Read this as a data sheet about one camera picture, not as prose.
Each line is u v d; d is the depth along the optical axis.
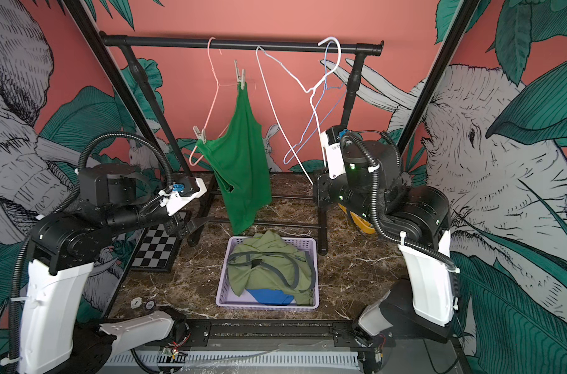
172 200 0.42
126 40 0.53
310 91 0.42
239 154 0.75
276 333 0.76
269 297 0.80
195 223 0.47
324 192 0.42
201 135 0.55
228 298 0.81
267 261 0.80
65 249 0.32
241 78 0.67
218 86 0.59
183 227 0.48
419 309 0.40
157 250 0.91
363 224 0.95
